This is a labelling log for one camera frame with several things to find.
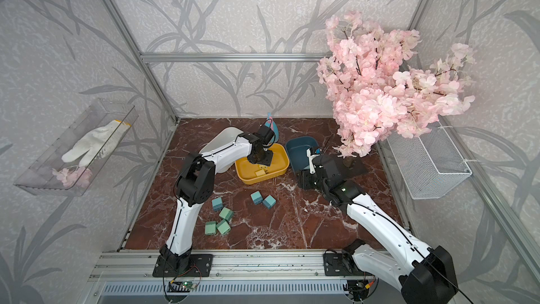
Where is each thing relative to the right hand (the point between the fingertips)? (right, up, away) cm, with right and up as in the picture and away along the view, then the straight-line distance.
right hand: (301, 171), depth 80 cm
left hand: (-15, +2, +19) cm, 25 cm away
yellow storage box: (-22, -3, +16) cm, 28 cm away
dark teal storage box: (+1, +8, +29) cm, 30 cm away
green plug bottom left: (-35, -22, +1) cm, 42 cm away
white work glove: (-68, +11, -12) cm, 70 cm away
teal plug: (-18, -13, +8) cm, 24 cm away
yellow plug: (-17, -3, +16) cm, 24 cm away
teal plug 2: (-13, -14, +7) cm, 20 cm away
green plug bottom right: (-30, -22, +1) cm, 37 cm away
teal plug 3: (-34, -14, +5) cm, 37 cm away
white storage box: (-39, +12, +27) cm, 49 cm away
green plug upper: (-30, -18, +4) cm, 35 cm away
